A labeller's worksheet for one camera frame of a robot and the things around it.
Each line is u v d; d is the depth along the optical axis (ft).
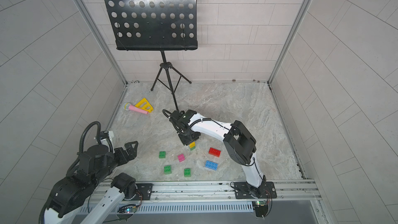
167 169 2.60
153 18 2.24
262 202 2.26
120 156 1.81
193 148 2.73
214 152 2.71
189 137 2.38
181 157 2.65
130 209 2.15
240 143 1.56
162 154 2.66
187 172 2.42
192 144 2.55
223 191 2.38
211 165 2.58
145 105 3.35
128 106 3.23
